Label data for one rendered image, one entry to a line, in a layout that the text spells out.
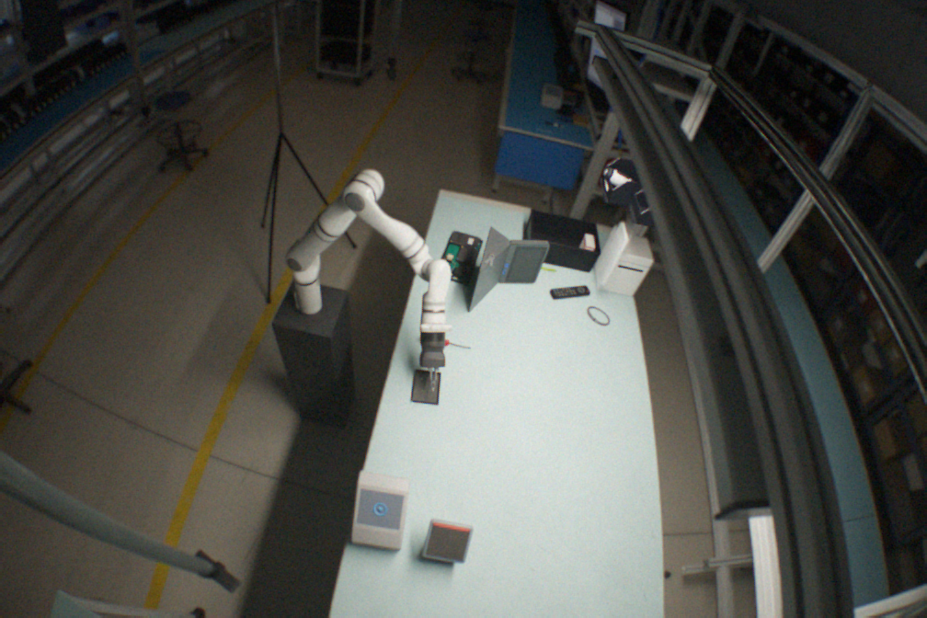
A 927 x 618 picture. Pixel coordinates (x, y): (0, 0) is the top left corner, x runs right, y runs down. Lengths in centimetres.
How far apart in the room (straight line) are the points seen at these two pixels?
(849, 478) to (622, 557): 132
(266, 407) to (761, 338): 234
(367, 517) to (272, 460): 132
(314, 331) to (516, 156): 194
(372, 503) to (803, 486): 92
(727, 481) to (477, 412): 101
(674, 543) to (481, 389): 168
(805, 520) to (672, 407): 266
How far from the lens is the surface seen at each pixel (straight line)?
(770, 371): 43
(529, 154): 305
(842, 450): 238
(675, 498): 276
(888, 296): 89
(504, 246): 151
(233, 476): 240
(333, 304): 173
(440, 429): 130
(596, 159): 302
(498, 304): 160
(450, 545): 111
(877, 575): 237
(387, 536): 112
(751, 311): 47
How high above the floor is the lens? 219
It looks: 45 degrees down
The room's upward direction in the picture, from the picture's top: 13 degrees clockwise
